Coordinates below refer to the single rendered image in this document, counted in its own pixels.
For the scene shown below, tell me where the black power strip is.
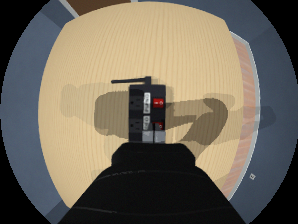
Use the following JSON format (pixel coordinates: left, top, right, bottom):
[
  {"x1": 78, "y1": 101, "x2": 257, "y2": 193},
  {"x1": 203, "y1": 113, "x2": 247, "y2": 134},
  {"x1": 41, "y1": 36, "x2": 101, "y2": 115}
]
[{"x1": 111, "y1": 76, "x2": 166, "y2": 143}]

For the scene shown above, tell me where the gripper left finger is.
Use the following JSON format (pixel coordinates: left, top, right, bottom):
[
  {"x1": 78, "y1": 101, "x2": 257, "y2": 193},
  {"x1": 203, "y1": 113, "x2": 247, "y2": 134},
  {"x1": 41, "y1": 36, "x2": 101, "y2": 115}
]
[{"x1": 142, "y1": 123, "x2": 154, "y2": 143}]

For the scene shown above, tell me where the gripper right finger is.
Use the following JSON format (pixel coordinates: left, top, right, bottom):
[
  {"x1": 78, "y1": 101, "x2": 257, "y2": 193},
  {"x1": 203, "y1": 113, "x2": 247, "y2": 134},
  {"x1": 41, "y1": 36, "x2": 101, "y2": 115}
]
[{"x1": 154, "y1": 123, "x2": 166, "y2": 143}]

